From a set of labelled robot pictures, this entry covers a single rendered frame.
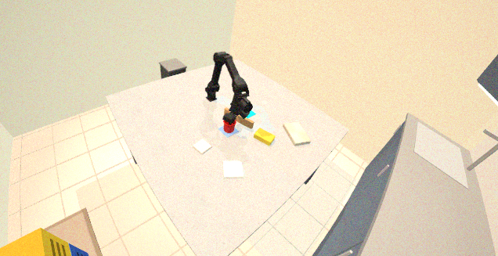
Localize wooden beam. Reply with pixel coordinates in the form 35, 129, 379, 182
224, 108, 254, 129

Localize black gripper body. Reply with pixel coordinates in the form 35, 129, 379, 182
222, 102, 240, 124

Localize cream flat rectangular block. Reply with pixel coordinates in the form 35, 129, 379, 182
283, 122, 311, 146

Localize red plastic cup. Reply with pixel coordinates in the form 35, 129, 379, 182
223, 120, 236, 133

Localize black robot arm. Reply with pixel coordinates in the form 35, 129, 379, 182
205, 52, 253, 119

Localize yellow flat block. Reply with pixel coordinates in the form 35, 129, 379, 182
253, 128, 275, 146

